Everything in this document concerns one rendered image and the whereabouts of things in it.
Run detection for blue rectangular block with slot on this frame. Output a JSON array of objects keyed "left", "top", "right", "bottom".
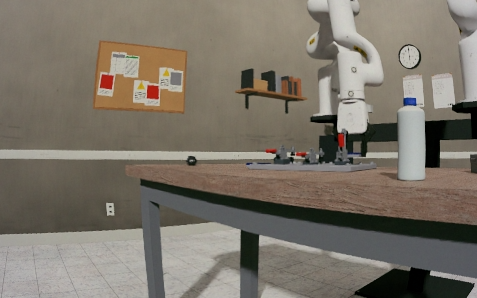
[{"left": 348, "top": 153, "right": 366, "bottom": 158}]

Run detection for white bottle with blue cap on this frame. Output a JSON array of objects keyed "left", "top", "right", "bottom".
[{"left": 397, "top": 97, "right": 425, "bottom": 181}]

